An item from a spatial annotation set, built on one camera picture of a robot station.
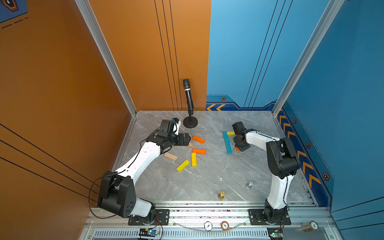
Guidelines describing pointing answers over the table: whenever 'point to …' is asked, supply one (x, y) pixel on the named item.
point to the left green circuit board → (149, 232)
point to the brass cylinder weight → (221, 195)
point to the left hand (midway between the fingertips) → (184, 136)
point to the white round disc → (208, 225)
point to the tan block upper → (190, 145)
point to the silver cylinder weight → (248, 186)
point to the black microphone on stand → (189, 122)
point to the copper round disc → (224, 225)
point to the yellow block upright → (194, 159)
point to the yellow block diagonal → (182, 165)
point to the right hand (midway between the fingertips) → (237, 143)
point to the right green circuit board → (275, 233)
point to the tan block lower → (171, 156)
